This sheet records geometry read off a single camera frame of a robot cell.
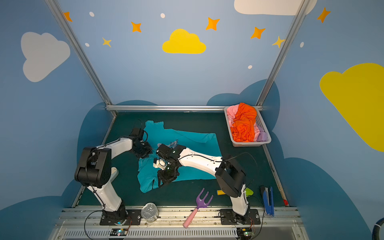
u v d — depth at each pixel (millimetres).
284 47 836
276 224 749
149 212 718
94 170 492
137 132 813
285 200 852
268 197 801
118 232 708
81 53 845
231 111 1116
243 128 1011
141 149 833
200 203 785
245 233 708
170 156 612
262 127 1030
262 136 954
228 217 747
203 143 1023
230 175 472
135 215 744
